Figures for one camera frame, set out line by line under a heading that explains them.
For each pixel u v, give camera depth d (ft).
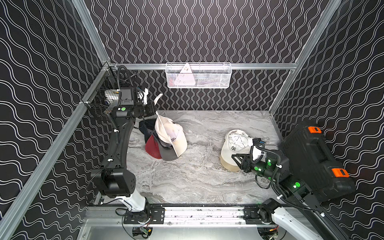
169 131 3.20
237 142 3.29
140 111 2.09
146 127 3.10
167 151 3.03
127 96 1.92
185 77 2.96
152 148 3.02
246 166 1.96
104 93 2.70
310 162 2.33
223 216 2.51
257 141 1.99
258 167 1.92
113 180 1.37
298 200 1.52
